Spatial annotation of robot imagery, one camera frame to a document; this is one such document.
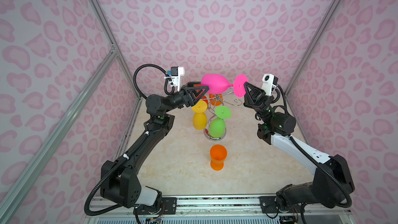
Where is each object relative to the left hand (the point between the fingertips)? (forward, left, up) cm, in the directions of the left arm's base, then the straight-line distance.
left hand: (209, 87), depth 55 cm
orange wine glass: (-10, -5, -36) cm, 38 cm away
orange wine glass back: (+10, -4, -18) cm, 21 cm away
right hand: (-5, -11, +3) cm, 13 cm away
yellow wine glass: (+5, +4, -25) cm, 26 cm away
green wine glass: (-1, -4, -24) cm, 25 cm away
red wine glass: (+18, +1, -25) cm, 31 cm away
